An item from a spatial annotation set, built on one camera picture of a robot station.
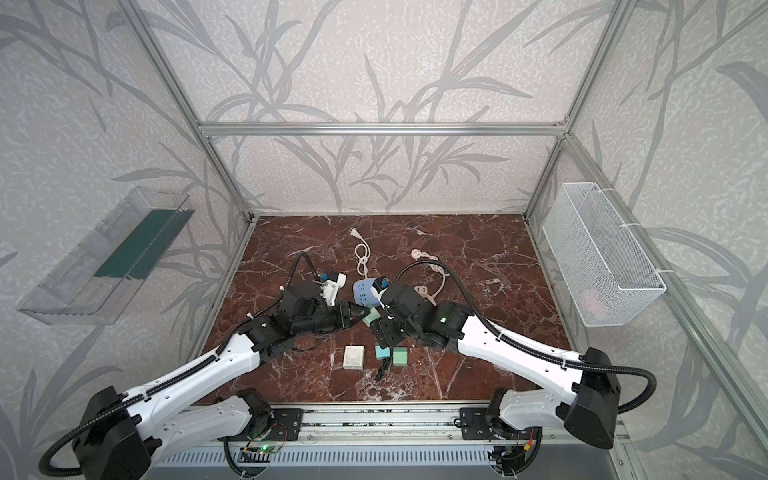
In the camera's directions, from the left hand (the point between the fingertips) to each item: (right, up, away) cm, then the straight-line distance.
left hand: (372, 306), depth 74 cm
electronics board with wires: (-25, -33, -2) cm, 41 cm away
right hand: (+2, -2, 0) cm, 3 cm away
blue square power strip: (-5, -1, +22) cm, 22 cm away
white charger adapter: (-6, -16, +8) cm, 20 cm away
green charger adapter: (0, -2, +1) cm, 3 cm away
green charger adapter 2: (+7, -16, +8) cm, 19 cm away
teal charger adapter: (+2, -16, +10) cm, 19 cm away
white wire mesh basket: (+50, +9, -12) cm, 53 cm away
